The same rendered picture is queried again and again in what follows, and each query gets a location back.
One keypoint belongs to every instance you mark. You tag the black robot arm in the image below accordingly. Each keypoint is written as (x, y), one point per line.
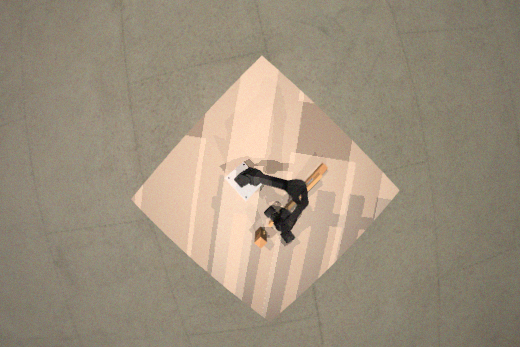
(293, 187)

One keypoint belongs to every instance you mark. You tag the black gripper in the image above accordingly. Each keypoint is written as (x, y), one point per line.
(270, 213)

